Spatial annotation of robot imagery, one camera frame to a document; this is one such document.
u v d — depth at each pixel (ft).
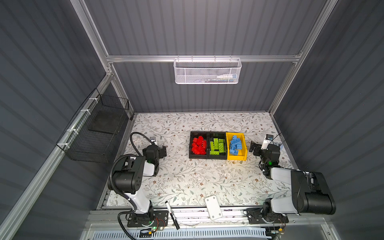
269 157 2.31
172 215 2.42
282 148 3.24
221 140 3.34
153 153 2.47
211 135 3.47
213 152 3.16
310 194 1.45
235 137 3.24
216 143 3.25
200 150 3.15
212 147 3.17
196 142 3.26
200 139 3.24
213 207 2.48
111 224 2.38
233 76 2.99
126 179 1.56
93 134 2.41
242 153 3.11
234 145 3.16
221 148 3.19
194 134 3.40
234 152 3.06
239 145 3.16
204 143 3.25
